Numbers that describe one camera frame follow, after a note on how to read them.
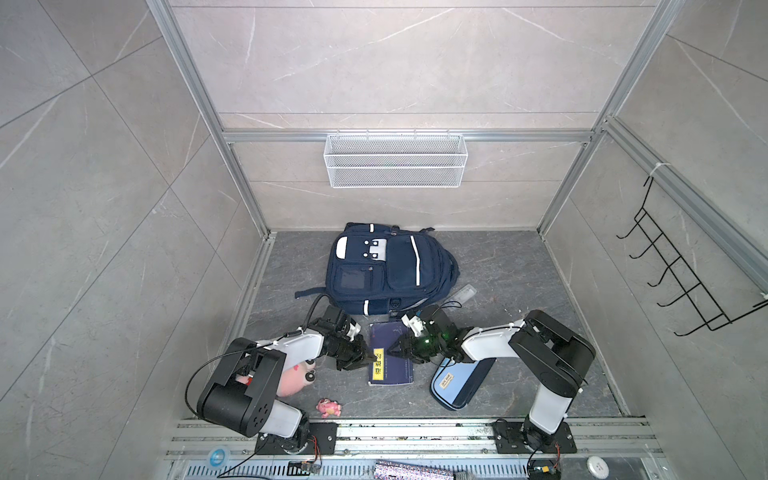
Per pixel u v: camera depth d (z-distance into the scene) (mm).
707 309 613
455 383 783
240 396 429
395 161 1004
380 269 1004
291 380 775
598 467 693
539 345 478
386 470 670
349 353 766
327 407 763
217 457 714
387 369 837
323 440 730
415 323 843
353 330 854
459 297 1000
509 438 730
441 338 723
